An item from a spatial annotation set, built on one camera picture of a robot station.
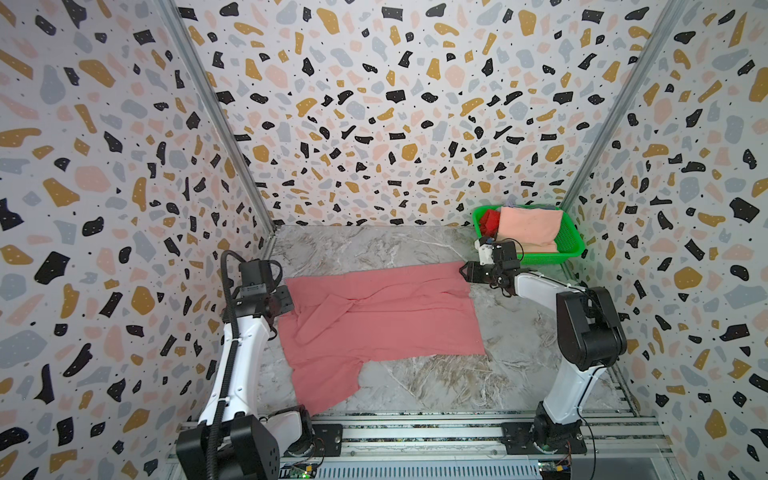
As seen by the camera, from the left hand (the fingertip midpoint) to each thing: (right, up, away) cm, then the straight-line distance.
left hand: (274, 295), depth 79 cm
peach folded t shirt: (+82, +19, +27) cm, 88 cm away
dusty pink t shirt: (+14, -10, +15) cm, 23 cm away
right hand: (+54, +8, +19) cm, 58 cm away
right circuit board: (+70, -40, -8) cm, 81 cm away
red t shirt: (+66, +22, +31) cm, 76 cm away
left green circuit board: (+9, -40, -9) cm, 42 cm away
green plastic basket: (+96, +15, +33) cm, 103 cm away
